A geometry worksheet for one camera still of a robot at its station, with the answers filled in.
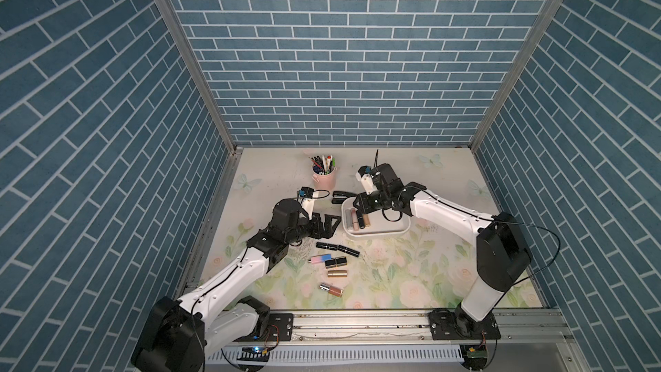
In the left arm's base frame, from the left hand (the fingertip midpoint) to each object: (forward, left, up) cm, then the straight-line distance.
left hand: (336, 219), depth 80 cm
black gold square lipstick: (-9, 0, -14) cm, 16 cm away
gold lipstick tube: (-12, 0, -14) cm, 18 cm away
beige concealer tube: (+8, -11, -14) cm, 20 cm away
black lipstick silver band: (+8, -9, -14) cm, 19 cm away
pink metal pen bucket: (+22, +5, -6) cm, 23 cm away
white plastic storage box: (+5, -16, -13) cm, 21 cm away
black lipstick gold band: (-4, -5, -15) cm, 16 cm away
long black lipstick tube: (-2, +3, -14) cm, 15 cm away
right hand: (+9, -8, -3) cm, 12 cm away
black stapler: (+18, -1, -14) cm, 23 cm away
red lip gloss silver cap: (-17, +1, -14) cm, 22 cm away
